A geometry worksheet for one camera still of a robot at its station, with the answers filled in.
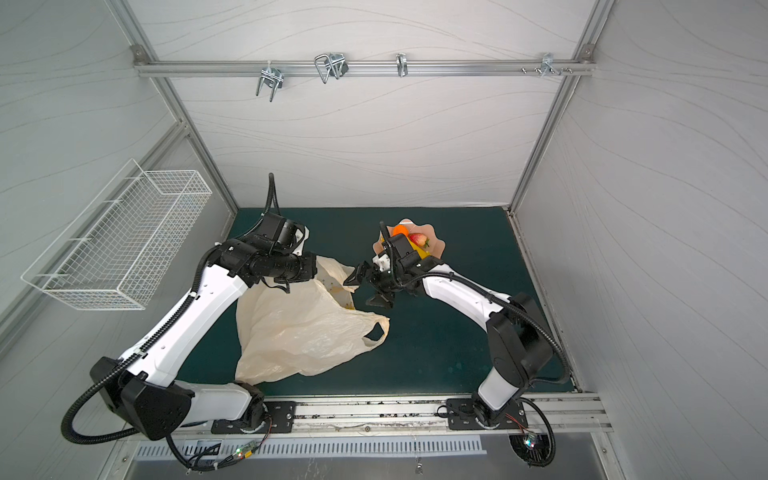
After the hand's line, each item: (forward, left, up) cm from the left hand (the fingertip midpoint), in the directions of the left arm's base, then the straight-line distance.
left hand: (323, 265), depth 76 cm
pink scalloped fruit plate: (+22, -33, -20) cm, 44 cm away
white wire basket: (-3, +46, +8) cm, 47 cm away
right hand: (-1, -9, -7) cm, 11 cm away
